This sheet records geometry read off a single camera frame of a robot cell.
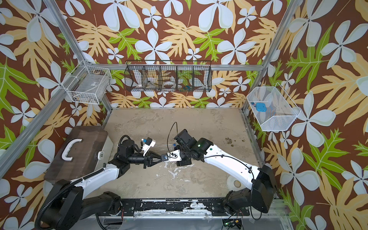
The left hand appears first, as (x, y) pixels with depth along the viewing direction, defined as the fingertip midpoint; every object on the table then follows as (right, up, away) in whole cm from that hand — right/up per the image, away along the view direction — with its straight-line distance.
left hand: (163, 157), depth 76 cm
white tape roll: (+40, -17, +6) cm, 44 cm away
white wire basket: (-47, +43, +10) cm, 64 cm away
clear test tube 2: (+4, +3, +22) cm, 23 cm away
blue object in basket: (+59, +28, +10) cm, 66 cm away
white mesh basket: (+64, +28, +8) cm, 70 cm away
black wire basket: (0, +51, +22) cm, 56 cm away
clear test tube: (-3, 0, +25) cm, 25 cm away
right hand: (+7, +2, +1) cm, 7 cm away
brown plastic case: (-48, +3, +6) cm, 48 cm away
